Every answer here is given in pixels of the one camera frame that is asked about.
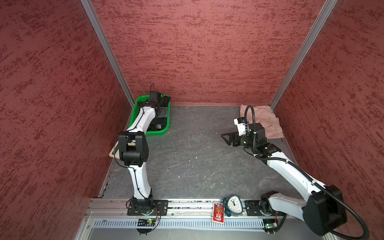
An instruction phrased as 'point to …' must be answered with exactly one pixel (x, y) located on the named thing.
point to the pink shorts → (264, 114)
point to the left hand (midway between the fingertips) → (158, 115)
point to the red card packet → (218, 215)
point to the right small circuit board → (270, 223)
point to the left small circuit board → (146, 222)
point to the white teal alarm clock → (233, 205)
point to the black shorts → (160, 122)
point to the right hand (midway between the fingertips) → (225, 137)
